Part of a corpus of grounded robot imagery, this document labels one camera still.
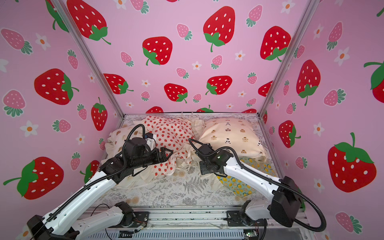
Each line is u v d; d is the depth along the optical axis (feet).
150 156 2.02
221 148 1.94
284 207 1.27
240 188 2.55
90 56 2.82
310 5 2.25
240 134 2.68
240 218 2.17
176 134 3.22
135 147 1.71
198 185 2.81
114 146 3.22
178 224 2.40
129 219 2.18
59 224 1.27
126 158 1.71
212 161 1.87
